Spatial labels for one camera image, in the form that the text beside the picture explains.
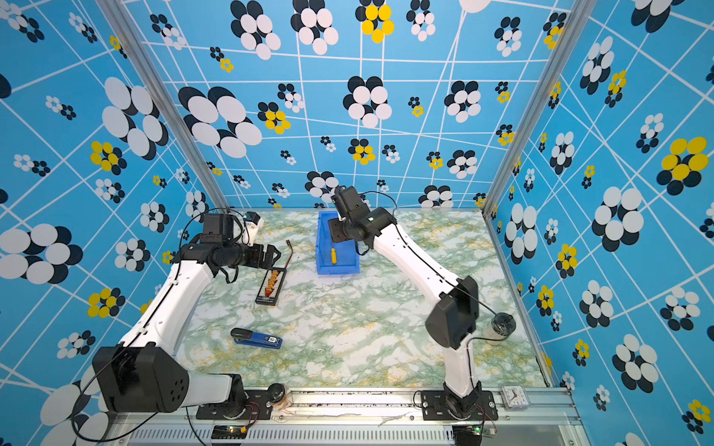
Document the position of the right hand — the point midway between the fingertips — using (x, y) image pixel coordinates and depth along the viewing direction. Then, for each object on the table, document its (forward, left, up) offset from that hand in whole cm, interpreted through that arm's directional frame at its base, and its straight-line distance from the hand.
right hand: (345, 224), depth 83 cm
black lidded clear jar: (-25, -44, -15) cm, 53 cm away
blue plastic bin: (+8, +2, -23) cm, 25 cm away
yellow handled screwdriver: (+5, +6, -23) cm, 25 cm away
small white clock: (-41, -46, -24) cm, 66 cm away
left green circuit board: (-49, +29, -27) cm, 63 cm away
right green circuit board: (-49, -32, -26) cm, 64 cm away
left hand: (-6, +23, -4) cm, 24 cm away
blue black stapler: (-26, +30, -22) cm, 45 cm away
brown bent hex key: (+11, +25, -23) cm, 36 cm away
